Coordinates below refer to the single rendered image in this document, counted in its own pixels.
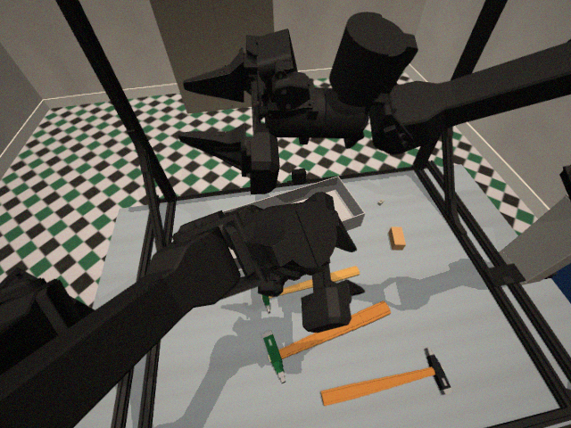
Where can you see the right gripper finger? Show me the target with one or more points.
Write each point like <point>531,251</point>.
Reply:
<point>350,288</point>
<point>343,241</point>

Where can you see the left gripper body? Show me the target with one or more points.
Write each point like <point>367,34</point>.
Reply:
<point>262,149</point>

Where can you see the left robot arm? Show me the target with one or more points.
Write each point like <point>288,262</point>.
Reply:
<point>372,55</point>

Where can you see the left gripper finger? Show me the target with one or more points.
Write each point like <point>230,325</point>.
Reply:
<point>226,82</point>
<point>225,145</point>

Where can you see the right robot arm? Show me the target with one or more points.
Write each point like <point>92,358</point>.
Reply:
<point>56,386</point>

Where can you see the orange rectangular block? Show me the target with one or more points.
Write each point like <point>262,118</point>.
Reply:
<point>396,238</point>

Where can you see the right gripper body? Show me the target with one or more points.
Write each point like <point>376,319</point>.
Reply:
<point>329,308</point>

